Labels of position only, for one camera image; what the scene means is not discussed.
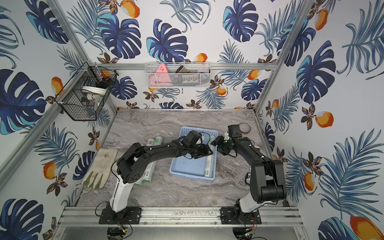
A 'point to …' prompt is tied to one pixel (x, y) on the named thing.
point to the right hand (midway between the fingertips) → (214, 144)
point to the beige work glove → (101, 166)
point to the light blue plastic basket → (195, 168)
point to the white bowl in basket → (96, 90)
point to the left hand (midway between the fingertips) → (211, 151)
